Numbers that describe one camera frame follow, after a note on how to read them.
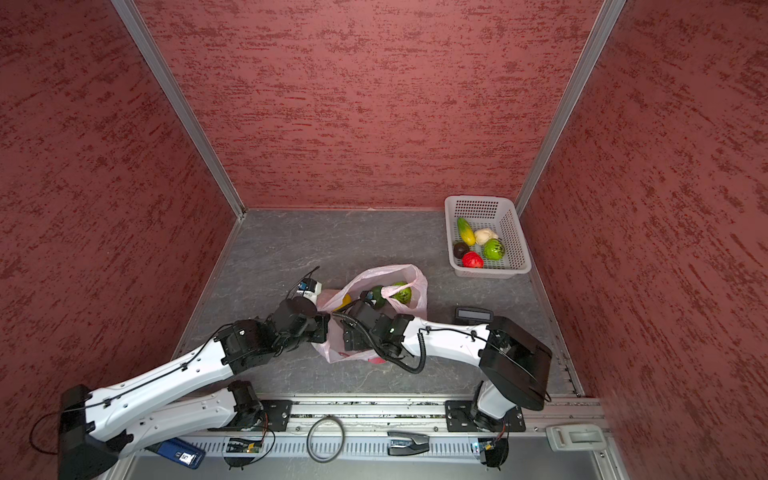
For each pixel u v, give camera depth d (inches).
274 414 29.7
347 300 28.0
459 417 29.2
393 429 28.7
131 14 27.9
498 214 45.0
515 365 16.8
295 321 21.9
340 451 27.2
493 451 28.3
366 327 24.5
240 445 28.7
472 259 38.6
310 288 26.3
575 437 27.6
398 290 27.4
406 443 27.4
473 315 35.4
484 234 41.9
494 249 39.5
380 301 28.8
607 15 28.0
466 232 43.3
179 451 26.3
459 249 40.5
